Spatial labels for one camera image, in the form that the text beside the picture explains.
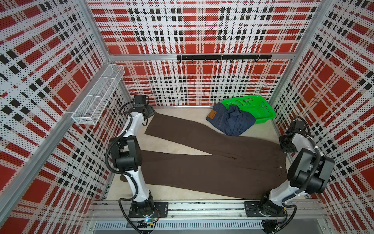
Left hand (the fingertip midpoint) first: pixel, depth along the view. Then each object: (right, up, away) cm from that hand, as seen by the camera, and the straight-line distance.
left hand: (151, 111), depth 96 cm
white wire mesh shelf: (-39, 0, -4) cm, 39 cm away
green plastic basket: (+80, +7, +24) cm, 84 cm away
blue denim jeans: (+56, -7, +2) cm, 56 cm away
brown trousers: (+64, -36, -4) cm, 73 cm away
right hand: (+85, -20, -7) cm, 87 cm away
